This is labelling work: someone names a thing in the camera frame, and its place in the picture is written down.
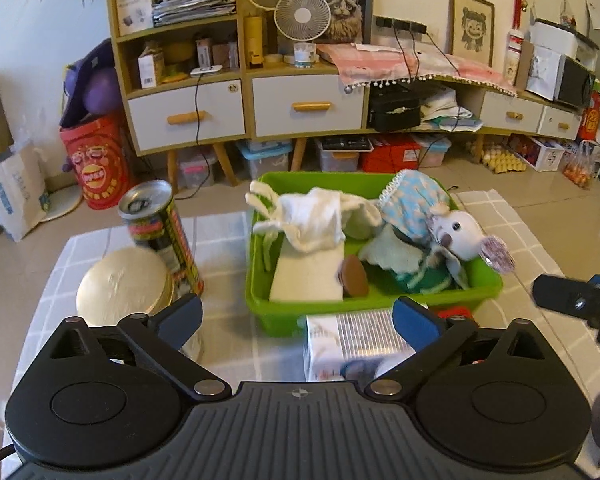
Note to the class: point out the pink fringed cloth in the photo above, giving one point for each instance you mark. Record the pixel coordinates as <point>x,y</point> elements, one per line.
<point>380,62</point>

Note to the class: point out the small white cabinet drawer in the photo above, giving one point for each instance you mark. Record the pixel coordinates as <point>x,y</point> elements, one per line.
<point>560,124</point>
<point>511,112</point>

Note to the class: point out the plush mouse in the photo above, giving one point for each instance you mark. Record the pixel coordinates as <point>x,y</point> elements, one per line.
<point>460,232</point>

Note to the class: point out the bag of oranges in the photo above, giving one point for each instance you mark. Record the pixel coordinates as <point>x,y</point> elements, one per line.
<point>579,170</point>

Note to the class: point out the framed girl drawing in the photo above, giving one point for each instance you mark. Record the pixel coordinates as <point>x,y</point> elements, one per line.
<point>472,27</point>

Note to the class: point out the purple plush toy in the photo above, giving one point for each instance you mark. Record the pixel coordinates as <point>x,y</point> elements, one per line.
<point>97,90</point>

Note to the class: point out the clear box with dark contents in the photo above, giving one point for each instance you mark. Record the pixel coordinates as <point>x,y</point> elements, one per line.
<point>342,155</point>

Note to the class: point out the clear storage box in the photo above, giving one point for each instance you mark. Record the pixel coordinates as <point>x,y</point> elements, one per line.
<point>197,167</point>

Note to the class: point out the egg tray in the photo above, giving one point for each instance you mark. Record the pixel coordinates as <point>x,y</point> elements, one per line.
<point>502,157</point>

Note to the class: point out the large white cabinet drawer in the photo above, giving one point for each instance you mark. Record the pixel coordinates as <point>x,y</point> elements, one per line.
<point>307,107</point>
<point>185,115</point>

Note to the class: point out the cotton swab cup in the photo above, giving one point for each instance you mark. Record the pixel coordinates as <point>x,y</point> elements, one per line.
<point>305,55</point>

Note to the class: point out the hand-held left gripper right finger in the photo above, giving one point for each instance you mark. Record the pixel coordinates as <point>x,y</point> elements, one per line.
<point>415,322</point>

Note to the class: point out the wooden shelf cabinet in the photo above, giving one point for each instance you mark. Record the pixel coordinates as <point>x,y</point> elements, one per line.
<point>245,72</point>

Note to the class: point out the blue lid storage box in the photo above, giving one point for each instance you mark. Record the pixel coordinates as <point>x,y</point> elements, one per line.
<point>265,160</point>

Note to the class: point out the white striped packet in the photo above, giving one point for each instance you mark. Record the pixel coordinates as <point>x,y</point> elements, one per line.
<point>350,340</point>

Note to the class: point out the brown round disc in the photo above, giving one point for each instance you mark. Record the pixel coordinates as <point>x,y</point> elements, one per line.
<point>355,276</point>

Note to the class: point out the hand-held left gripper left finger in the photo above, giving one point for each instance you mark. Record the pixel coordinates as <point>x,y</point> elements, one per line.
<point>185,315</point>

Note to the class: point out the microwave oven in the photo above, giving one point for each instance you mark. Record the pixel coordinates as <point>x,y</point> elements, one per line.
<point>570,80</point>

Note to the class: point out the white foam block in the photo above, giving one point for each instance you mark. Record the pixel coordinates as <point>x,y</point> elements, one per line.
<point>305,275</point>

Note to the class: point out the black power strip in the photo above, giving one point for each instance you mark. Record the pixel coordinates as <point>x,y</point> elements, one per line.
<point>400,25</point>

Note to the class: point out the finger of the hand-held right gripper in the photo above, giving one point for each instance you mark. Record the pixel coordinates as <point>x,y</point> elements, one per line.
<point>555,294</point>

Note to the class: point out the white bottle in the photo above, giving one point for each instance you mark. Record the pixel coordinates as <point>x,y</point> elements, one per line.
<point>513,57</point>

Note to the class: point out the stack of papers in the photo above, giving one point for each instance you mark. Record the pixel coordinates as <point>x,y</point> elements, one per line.
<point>195,2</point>

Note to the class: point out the printed drink can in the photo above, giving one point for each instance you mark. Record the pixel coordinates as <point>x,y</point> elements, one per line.
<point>167,232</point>

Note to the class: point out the white paper sack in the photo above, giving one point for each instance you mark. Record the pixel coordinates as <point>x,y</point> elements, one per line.
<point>12,195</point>

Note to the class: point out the yellow bottle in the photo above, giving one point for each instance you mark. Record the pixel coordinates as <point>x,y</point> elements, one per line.
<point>254,42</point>

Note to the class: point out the framed cat picture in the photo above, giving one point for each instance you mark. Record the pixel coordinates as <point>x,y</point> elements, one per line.
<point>342,10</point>

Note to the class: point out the black box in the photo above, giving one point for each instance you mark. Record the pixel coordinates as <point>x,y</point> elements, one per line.
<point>394,107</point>

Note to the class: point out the red storage box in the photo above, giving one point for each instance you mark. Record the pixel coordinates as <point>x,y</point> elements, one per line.
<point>390,155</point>

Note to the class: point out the white desk fan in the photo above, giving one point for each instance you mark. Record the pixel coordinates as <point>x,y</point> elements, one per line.
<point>302,15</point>

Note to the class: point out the gold round tin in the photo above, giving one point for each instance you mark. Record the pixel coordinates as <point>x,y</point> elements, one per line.
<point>122,287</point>

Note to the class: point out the red printed bag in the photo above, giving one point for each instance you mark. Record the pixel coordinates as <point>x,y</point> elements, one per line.
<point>97,167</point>

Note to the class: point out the dark green cloth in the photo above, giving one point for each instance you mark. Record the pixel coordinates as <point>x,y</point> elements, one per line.
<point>427,280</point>

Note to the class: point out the green plastic bin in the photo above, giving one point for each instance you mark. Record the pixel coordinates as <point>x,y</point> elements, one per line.
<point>275,317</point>

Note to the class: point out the red snack packet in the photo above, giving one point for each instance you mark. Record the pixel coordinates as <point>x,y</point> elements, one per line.
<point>592,120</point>

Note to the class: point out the white cardboard box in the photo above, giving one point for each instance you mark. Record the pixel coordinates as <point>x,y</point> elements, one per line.
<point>134,10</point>

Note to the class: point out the white appliance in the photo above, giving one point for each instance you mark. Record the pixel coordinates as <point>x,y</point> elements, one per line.
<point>560,37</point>

